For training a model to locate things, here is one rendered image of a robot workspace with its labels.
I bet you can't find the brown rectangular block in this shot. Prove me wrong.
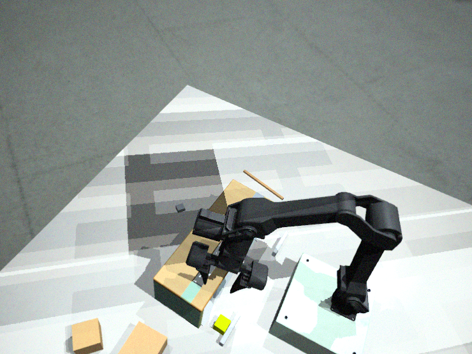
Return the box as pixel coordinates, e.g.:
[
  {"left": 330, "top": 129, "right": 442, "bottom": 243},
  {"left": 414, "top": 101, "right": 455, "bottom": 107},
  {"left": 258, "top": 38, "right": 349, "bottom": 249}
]
[{"left": 118, "top": 321, "right": 167, "bottom": 354}]

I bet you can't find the olive green block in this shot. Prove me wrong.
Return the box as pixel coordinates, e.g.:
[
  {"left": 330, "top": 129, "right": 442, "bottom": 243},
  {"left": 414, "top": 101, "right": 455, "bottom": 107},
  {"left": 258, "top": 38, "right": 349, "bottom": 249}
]
[{"left": 213, "top": 314, "right": 231, "bottom": 335}]

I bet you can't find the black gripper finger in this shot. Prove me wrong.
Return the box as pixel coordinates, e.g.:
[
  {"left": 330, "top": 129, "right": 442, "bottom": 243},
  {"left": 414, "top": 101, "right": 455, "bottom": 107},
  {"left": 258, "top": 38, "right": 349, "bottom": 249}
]
[
  {"left": 230, "top": 273, "right": 251, "bottom": 294},
  {"left": 196, "top": 265, "right": 210, "bottom": 284}
]

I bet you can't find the tan wooden stick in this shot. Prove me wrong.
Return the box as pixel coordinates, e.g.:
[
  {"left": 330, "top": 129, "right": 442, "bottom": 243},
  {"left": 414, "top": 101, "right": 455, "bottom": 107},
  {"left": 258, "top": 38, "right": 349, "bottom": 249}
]
[{"left": 243, "top": 170, "right": 284, "bottom": 200}]

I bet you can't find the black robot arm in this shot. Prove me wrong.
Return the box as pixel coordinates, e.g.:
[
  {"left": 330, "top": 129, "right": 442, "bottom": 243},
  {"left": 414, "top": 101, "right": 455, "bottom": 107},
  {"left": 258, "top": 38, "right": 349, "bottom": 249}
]
[{"left": 192, "top": 192, "right": 402, "bottom": 321}]

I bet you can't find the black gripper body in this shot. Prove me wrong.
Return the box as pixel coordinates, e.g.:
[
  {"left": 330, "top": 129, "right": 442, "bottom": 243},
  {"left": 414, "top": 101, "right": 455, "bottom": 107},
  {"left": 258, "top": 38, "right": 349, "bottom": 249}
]
[{"left": 186, "top": 241, "right": 269, "bottom": 290}]

